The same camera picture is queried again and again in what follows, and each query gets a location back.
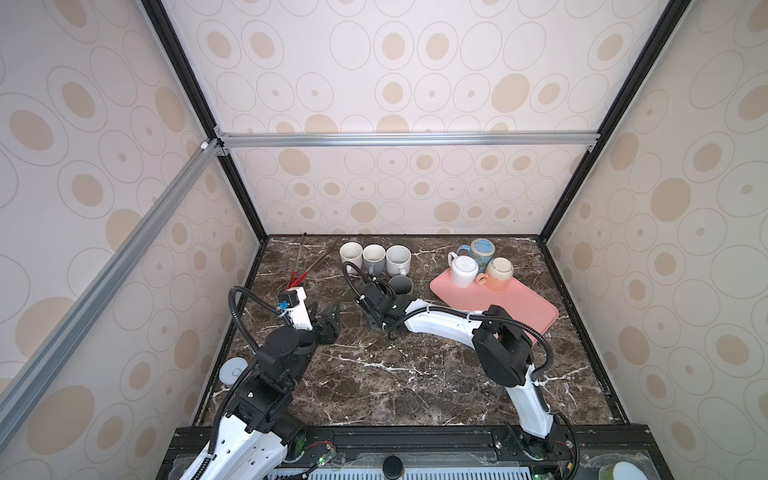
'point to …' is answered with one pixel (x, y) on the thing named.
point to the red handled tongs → (291, 282)
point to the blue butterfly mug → (482, 250)
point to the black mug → (401, 285)
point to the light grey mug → (374, 256)
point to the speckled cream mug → (398, 259)
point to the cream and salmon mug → (498, 274)
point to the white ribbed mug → (463, 269)
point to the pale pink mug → (351, 252)
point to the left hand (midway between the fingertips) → (337, 300)
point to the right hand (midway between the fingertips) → (377, 308)
